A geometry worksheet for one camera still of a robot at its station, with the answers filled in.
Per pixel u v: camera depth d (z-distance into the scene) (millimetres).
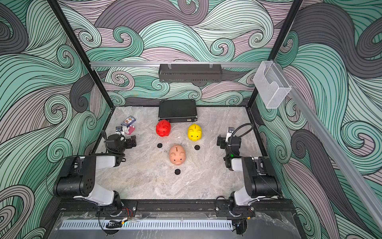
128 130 1018
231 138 699
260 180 442
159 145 976
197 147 967
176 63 947
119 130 811
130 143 853
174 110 1120
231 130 797
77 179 446
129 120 1091
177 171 857
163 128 951
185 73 947
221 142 871
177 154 826
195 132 930
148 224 697
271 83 773
